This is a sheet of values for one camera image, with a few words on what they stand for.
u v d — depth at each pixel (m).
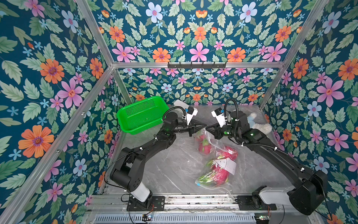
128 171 0.45
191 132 0.69
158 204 0.73
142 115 1.14
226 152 0.81
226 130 0.64
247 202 0.73
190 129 0.68
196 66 0.92
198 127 0.73
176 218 0.70
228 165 0.78
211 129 0.72
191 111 0.67
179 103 1.15
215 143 0.81
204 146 0.80
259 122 1.11
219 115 0.65
